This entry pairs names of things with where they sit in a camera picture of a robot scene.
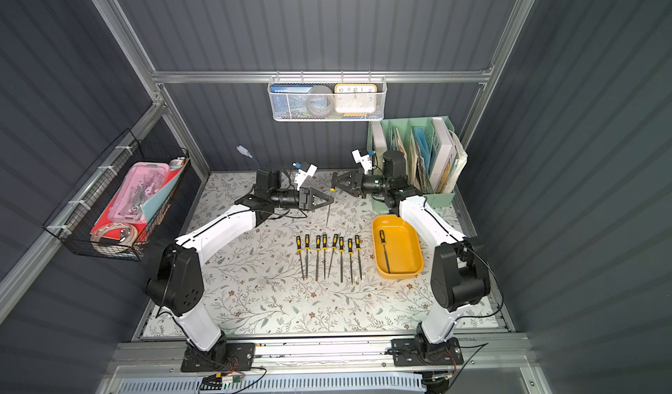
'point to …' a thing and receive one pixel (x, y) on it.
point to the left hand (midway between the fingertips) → (328, 203)
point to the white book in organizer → (380, 141)
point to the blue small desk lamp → (244, 151)
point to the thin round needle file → (358, 248)
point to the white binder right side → (461, 158)
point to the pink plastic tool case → (143, 181)
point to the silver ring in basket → (95, 235)
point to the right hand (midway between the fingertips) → (341, 182)
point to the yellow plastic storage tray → (397, 248)
